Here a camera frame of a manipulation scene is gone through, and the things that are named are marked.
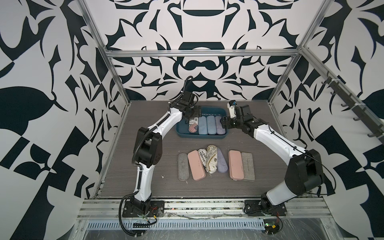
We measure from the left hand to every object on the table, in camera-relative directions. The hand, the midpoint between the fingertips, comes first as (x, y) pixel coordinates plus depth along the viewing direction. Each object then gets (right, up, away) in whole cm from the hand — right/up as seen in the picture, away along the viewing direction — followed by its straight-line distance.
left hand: (195, 109), depth 95 cm
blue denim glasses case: (+11, -10, +7) cm, 17 cm away
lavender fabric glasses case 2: (+15, -32, -10) cm, 37 cm away
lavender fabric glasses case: (+17, -14, +4) cm, 22 cm away
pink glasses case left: (+1, -33, -11) cm, 35 cm away
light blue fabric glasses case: (+5, -10, +7) cm, 14 cm away
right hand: (+18, -5, -7) cm, 20 cm away
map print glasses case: (+9, -30, -12) cm, 34 cm away
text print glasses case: (+5, -27, -6) cm, 28 cm away
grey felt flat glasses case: (+30, -33, -10) cm, 45 cm away
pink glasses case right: (+22, -31, -12) cm, 40 cm away
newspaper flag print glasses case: (-1, -10, +7) cm, 12 cm away
